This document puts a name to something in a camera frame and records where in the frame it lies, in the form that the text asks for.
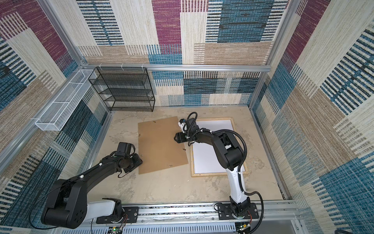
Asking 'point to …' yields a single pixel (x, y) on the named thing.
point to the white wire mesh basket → (50, 118)
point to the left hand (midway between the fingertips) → (141, 161)
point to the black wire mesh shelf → (124, 88)
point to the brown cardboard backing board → (157, 147)
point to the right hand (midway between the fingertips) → (180, 139)
